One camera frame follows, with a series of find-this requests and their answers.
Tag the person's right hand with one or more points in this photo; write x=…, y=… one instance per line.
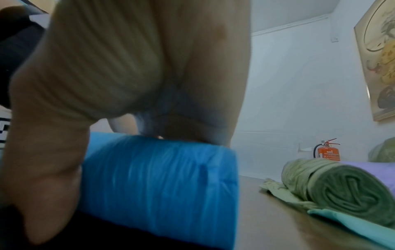
x=123, y=61

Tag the person's left hand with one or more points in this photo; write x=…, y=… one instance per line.
x=123, y=124

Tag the blue bag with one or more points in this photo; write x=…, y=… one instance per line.
x=169, y=183

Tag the olive green bag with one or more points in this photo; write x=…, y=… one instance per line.
x=384, y=150
x=339, y=188

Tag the purple bag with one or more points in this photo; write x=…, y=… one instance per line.
x=376, y=171

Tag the person's black trousers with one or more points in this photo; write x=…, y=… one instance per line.
x=92, y=239

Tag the black left wristband with markers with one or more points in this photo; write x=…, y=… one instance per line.
x=18, y=48

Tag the red fire extinguisher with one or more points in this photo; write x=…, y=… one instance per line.
x=328, y=153

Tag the white wall conduit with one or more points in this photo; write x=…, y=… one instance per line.
x=290, y=25

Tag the gold framed wall picture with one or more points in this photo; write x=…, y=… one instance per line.
x=379, y=61

